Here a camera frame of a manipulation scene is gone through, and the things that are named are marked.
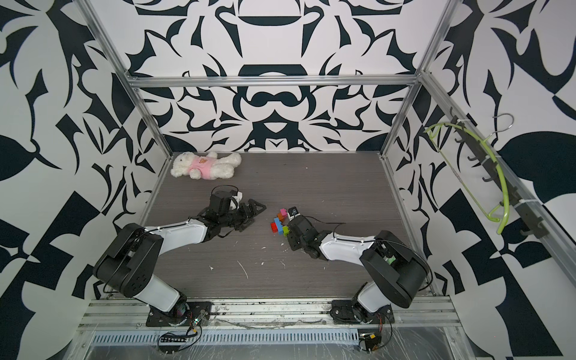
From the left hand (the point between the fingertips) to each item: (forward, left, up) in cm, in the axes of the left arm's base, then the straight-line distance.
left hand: (261, 208), depth 89 cm
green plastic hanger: (+17, -64, +23) cm, 70 cm away
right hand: (-6, -12, -7) cm, 16 cm away
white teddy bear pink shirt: (+23, +23, 0) cm, 32 cm away
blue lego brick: (-5, -7, -6) cm, 11 cm away
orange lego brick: (-1, -8, -6) cm, 10 cm away
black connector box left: (-40, +31, -12) cm, 52 cm away
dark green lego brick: (-6, -9, -7) cm, 13 cm away
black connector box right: (-43, -35, -10) cm, 56 cm away
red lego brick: (-5, -5, -7) cm, 10 cm away
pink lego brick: (+2, -9, -6) cm, 11 cm away
